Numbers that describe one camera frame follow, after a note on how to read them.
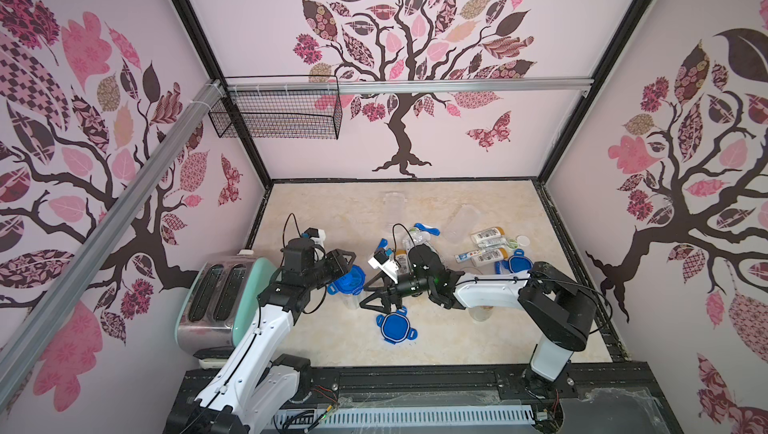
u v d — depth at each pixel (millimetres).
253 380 450
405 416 700
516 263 953
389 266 712
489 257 948
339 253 727
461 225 1057
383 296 681
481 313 817
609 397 725
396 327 837
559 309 462
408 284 707
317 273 678
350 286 774
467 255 974
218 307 696
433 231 1037
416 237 1001
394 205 1129
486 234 1004
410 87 923
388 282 711
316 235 740
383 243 1008
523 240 1006
